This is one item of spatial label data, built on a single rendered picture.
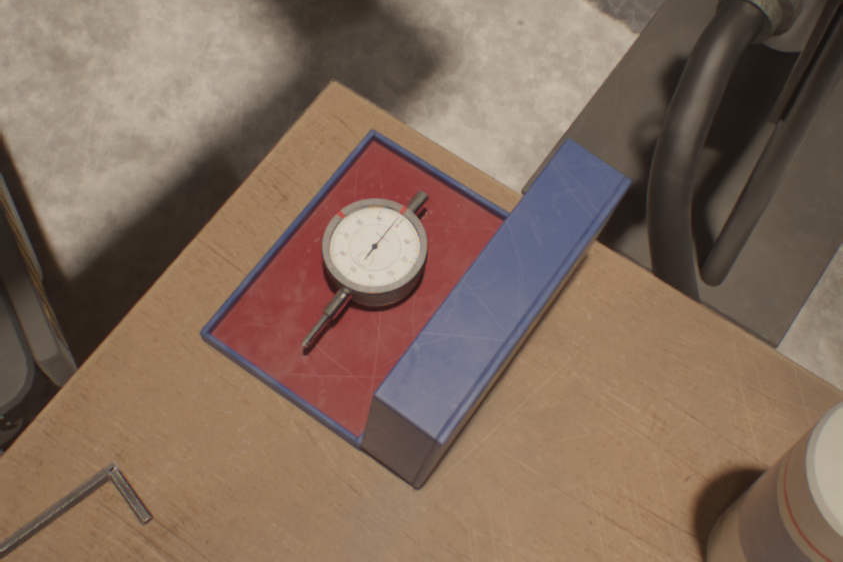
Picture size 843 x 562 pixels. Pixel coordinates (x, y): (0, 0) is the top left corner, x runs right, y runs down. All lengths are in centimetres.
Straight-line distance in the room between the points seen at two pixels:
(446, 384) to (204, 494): 17
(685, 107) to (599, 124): 49
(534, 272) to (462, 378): 6
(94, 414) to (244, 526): 10
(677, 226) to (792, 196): 48
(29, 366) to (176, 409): 22
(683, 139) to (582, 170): 23
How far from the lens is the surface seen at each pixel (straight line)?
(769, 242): 124
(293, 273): 67
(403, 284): 63
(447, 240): 67
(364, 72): 130
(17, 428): 112
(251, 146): 126
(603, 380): 65
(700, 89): 79
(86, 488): 65
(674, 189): 80
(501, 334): 53
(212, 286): 68
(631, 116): 128
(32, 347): 85
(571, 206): 56
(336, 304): 63
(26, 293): 87
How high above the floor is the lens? 108
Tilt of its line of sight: 64 degrees down
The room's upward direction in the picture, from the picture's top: straight up
